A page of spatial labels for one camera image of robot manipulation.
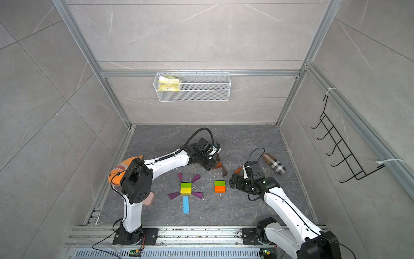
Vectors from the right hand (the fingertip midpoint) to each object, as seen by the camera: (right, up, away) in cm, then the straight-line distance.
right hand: (237, 183), depth 82 cm
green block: (-28, -3, +6) cm, 29 cm away
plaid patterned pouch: (+26, +7, +13) cm, 30 cm away
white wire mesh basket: (-25, +57, +19) cm, 65 cm away
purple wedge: (-32, +2, +11) cm, 34 cm away
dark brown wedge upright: (-10, +11, +16) cm, 21 cm away
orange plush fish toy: (-66, +3, +3) cm, 66 cm away
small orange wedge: (+2, +4, +11) cm, 12 cm away
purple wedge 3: (-34, -7, +3) cm, 35 cm away
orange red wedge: (-9, +7, +13) cm, 18 cm away
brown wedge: (-6, +4, +11) cm, 13 cm away
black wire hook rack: (+41, +11, -23) cm, 48 cm away
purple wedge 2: (-23, 0, +10) cm, 25 cm away
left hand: (-11, +10, +8) cm, 17 cm away
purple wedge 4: (-20, -7, +3) cm, 22 cm away
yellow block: (-28, -5, +3) cm, 28 cm away
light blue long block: (-27, -12, -1) cm, 30 cm away
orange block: (-9, -4, +4) cm, 11 cm away
